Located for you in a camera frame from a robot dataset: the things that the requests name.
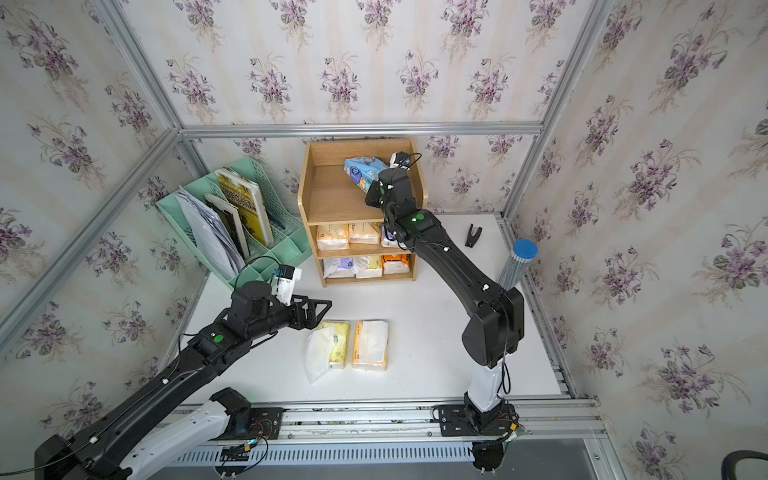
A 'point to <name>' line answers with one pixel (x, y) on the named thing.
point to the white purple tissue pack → (339, 268)
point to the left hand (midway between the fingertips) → (323, 305)
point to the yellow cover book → (247, 198)
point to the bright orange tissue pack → (398, 264)
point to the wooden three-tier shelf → (328, 196)
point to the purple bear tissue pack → (388, 240)
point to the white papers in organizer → (215, 239)
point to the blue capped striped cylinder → (514, 268)
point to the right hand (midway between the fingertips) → (380, 181)
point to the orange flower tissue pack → (370, 345)
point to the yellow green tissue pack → (327, 348)
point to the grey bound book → (233, 217)
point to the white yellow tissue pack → (368, 267)
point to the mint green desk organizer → (290, 246)
